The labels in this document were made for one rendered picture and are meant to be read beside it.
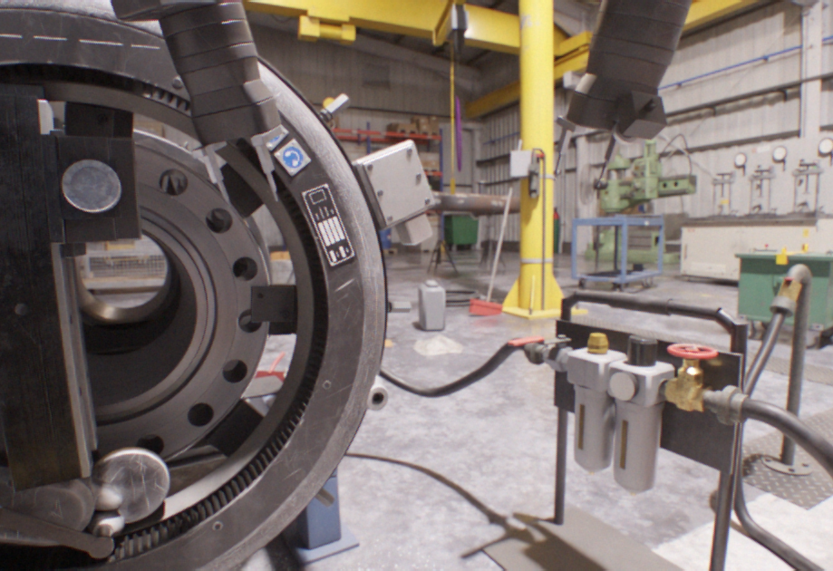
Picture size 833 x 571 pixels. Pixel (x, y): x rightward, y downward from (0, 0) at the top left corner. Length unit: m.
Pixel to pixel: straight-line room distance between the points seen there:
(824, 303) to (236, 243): 3.14
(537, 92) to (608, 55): 3.71
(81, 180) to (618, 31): 0.47
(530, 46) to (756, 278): 2.44
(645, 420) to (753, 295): 2.63
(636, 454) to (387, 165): 0.64
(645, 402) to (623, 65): 0.57
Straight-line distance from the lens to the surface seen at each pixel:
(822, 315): 3.39
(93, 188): 0.47
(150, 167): 0.71
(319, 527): 1.15
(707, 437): 0.93
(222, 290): 0.71
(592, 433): 0.97
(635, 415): 0.89
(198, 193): 0.71
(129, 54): 0.60
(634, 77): 0.49
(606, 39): 0.48
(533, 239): 4.03
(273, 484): 0.66
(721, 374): 0.89
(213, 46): 0.47
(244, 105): 0.48
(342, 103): 0.78
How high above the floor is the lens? 0.69
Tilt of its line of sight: 6 degrees down
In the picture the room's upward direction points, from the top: 1 degrees counter-clockwise
